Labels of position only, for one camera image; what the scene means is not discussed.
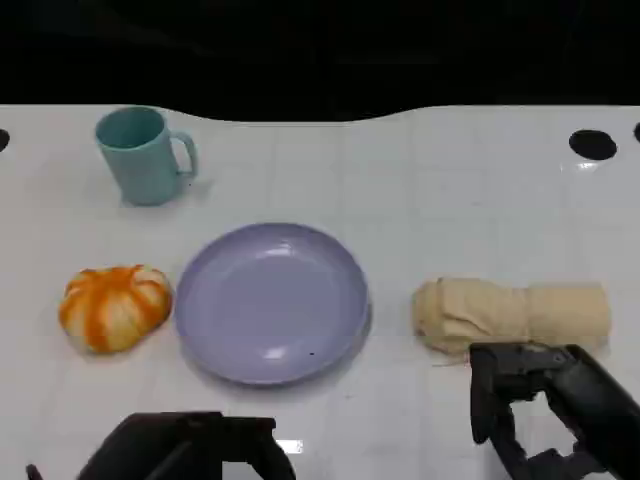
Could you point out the lilac plate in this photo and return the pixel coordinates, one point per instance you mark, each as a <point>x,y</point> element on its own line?
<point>270,305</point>

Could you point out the orange and white bread roll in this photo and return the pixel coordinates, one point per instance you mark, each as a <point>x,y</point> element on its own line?
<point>112,310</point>

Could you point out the beige towel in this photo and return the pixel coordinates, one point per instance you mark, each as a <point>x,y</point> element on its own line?
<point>515,312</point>

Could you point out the pale green mug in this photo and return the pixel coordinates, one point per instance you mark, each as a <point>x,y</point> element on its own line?
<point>142,170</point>

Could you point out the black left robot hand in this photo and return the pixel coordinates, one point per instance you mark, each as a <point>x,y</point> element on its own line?
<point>165,445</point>

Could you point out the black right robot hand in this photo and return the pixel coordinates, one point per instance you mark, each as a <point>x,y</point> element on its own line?
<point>585,385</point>

